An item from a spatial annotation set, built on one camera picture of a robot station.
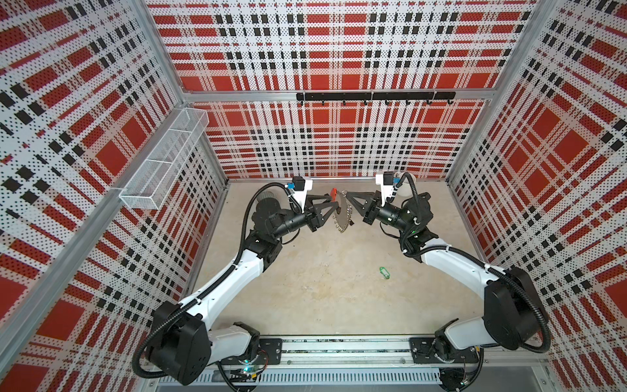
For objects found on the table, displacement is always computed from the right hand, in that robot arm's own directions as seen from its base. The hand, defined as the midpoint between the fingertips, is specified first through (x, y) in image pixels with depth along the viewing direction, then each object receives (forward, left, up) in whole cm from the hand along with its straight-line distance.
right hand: (349, 195), depth 70 cm
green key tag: (-8, -14, -34) cm, 38 cm away
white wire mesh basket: (+18, +75, -13) cm, 78 cm away
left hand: (-1, +4, 0) cm, 4 cm away
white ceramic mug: (+29, -29, -29) cm, 50 cm away
